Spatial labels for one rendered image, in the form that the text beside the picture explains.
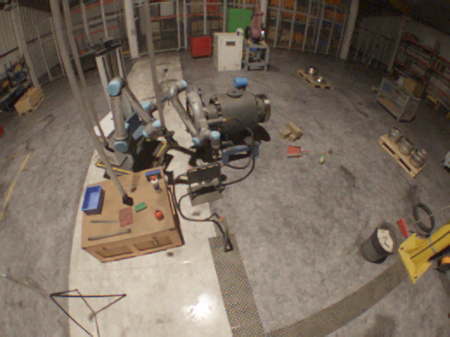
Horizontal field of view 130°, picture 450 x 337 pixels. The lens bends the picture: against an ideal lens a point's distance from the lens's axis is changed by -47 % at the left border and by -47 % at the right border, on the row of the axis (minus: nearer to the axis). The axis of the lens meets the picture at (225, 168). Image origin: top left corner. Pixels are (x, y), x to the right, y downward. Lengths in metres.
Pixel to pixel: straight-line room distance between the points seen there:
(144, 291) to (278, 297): 1.36
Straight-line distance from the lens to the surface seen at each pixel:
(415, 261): 3.36
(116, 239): 1.94
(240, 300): 2.08
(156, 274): 2.20
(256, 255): 2.20
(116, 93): 1.74
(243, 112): 2.62
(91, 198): 2.35
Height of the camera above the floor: 2.06
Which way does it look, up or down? 47 degrees down
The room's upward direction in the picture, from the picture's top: 2 degrees clockwise
